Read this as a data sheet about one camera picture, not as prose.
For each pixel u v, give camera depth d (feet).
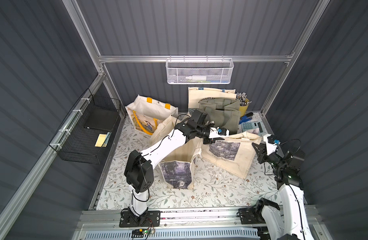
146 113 3.59
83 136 2.48
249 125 3.65
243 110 3.56
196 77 2.87
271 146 2.06
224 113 2.72
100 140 2.42
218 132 2.07
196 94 3.47
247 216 2.41
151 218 2.47
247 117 3.78
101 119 2.71
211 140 2.23
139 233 2.32
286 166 1.89
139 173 1.66
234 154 2.70
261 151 2.24
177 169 2.19
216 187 2.77
